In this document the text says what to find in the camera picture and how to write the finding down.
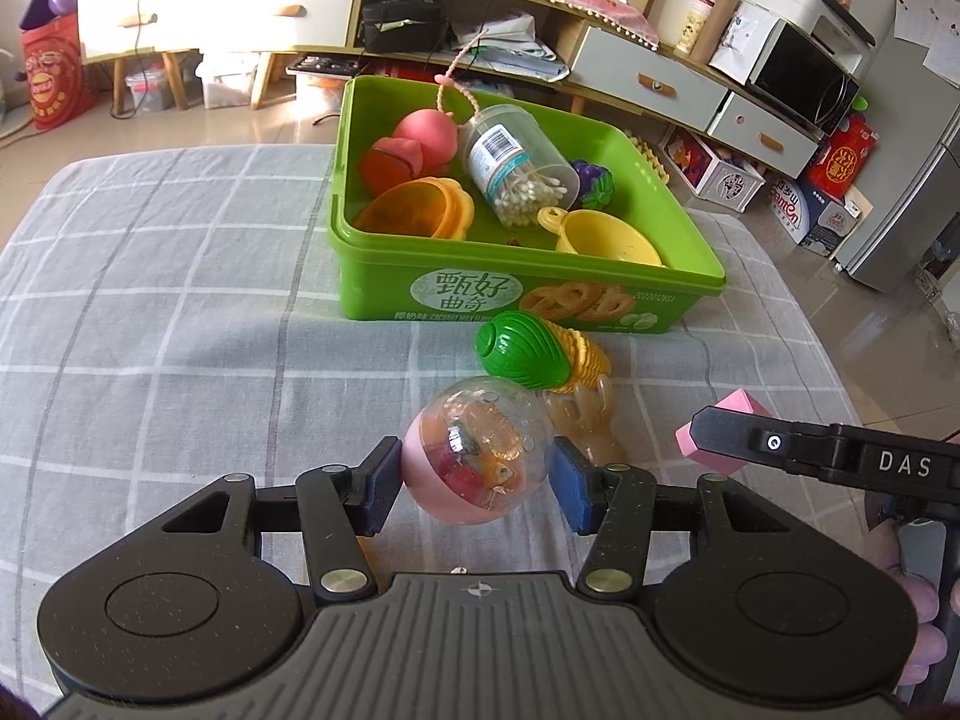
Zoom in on pink block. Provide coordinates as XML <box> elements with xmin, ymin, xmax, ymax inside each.
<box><xmin>675</xmin><ymin>388</ymin><xmax>771</xmax><ymax>476</ymax></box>

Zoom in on translucent tan toy hand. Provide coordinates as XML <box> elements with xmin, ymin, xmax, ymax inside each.
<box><xmin>544</xmin><ymin>376</ymin><xmax>628</xmax><ymax>466</ymax></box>

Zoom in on pink clear capsule ball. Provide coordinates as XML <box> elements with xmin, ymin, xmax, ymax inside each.
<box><xmin>402</xmin><ymin>376</ymin><xmax>553</xmax><ymax>525</ymax></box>

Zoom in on yellow green toy corn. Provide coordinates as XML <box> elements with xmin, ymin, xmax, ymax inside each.
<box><xmin>475</xmin><ymin>310</ymin><xmax>612</xmax><ymax>394</ymax></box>

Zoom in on right hand purple glove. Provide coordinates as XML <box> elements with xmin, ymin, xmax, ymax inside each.
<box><xmin>864</xmin><ymin>520</ymin><xmax>947</xmax><ymax>688</ymax></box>

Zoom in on grey checked tablecloth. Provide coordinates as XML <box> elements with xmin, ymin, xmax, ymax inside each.
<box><xmin>2</xmin><ymin>145</ymin><xmax>859</xmax><ymax>712</ymax></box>

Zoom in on green plastic bin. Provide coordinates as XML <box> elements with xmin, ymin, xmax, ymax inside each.
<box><xmin>329</xmin><ymin>76</ymin><xmax>726</xmax><ymax>333</ymax></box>

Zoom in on yellow toy pot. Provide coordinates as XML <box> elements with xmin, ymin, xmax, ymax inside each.
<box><xmin>537</xmin><ymin>206</ymin><xmax>664</xmax><ymax>266</ymax></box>

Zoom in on orange toy bowl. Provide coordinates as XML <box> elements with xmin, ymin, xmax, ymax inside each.
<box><xmin>353</xmin><ymin>177</ymin><xmax>475</xmax><ymax>241</ymax></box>

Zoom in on purple toy grapes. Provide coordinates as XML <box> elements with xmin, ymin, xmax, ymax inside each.
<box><xmin>571</xmin><ymin>160</ymin><xmax>615</xmax><ymax>211</ymax></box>

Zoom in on white toy storage box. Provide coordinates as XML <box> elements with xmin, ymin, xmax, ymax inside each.
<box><xmin>659</xmin><ymin>125</ymin><xmax>765</xmax><ymax>213</ymax></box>

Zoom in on clear cotton swab jar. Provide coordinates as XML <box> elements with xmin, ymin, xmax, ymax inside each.
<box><xmin>459</xmin><ymin>104</ymin><xmax>579</xmax><ymax>227</ymax></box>

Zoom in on yellow egg tray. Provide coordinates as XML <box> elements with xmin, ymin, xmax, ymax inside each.
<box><xmin>623</xmin><ymin>128</ymin><xmax>670</xmax><ymax>185</ymax></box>

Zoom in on pink gourd toy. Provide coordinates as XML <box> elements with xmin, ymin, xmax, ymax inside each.
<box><xmin>356</xmin><ymin>40</ymin><xmax>482</xmax><ymax>197</ymax></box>

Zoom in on black microwave oven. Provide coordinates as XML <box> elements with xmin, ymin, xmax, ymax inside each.
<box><xmin>745</xmin><ymin>20</ymin><xmax>861</xmax><ymax>137</ymax></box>

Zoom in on long wooden tv cabinet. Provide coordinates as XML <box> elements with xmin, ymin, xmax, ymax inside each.
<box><xmin>78</xmin><ymin>0</ymin><xmax>827</xmax><ymax>182</ymax></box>

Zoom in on black bag on shelf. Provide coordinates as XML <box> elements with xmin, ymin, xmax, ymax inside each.
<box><xmin>361</xmin><ymin>0</ymin><xmax>449</xmax><ymax>54</ymax></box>

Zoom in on red printed bag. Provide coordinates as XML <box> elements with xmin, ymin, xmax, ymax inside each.
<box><xmin>21</xmin><ymin>15</ymin><xmax>94</xmax><ymax>132</ymax></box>

